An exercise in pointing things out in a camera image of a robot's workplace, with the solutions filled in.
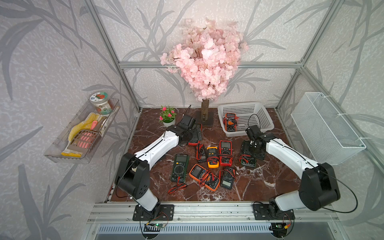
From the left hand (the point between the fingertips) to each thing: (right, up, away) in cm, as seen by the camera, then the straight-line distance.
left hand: (195, 136), depth 88 cm
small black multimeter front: (+18, -22, -5) cm, 29 cm away
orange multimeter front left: (+4, -21, -5) cm, 22 cm away
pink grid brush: (-45, +1, -28) cm, 53 cm away
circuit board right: (+41, -43, -17) cm, 62 cm away
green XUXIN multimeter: (+30, -13, -5) cm, 33 cm away
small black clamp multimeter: (+3, -10, +4) cm, 11 cm away
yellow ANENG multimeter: (+10, -11, +3) cm, 16 cm away
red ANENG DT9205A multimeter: (+2, +1, -9) cm, 9 cm away
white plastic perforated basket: (+42, +15, +28) cm, 52 cm away
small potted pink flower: (-20, +13, +11) cm, 26 cm away
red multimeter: (+18, -10, +2) cm, 21 cm away
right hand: (+30, -9, 0) cm, 32 cm away
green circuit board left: (-19, -42, -16) cm, 49 cm away
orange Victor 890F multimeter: (+24, +9, +17) cm, 31 cm away
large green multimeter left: (-9, -18, -1) cm, 20 cm away
